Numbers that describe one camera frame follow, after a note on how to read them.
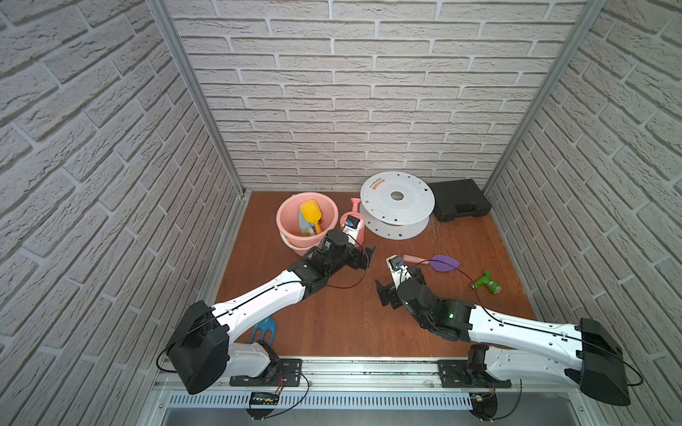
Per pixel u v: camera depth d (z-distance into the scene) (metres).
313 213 0.97
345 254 0.66
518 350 0.49
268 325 0.83
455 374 0.74
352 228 0.67
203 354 0.40
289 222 0.93
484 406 0.69
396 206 1.01
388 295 0.67
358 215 0.98
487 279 0.91
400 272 0.63
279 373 0.67
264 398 0.71
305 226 0.97
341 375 0.74
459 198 1.11
